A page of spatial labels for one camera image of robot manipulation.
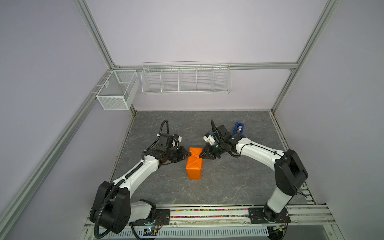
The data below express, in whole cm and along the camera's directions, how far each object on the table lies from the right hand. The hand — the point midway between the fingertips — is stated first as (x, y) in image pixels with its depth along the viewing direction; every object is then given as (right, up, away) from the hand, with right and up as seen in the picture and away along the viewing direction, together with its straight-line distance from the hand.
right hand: (200, 158), depth 82 cm
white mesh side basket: (-57, +41, +20) cm, 73 cm away
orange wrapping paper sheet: (-3, -3, -3) cm, 5 cm away
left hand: (-5, +1, 0) cm, 5 cm away
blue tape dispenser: (+27, +16, +19) cm, 36 cm away
